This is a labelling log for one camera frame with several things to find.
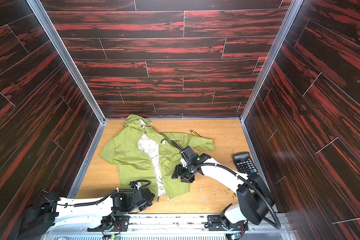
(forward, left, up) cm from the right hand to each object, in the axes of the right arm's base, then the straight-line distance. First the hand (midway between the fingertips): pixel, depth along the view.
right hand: (177, 177), depth 82 cm
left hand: (-10, +10, -6) cm, 15 cm away
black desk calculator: (+13, -42, -7) cm, 44 cm away
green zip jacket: (+18, +25, -6) cm, 31 cm away
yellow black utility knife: (+37, -10, -7) cm, 39 cm away
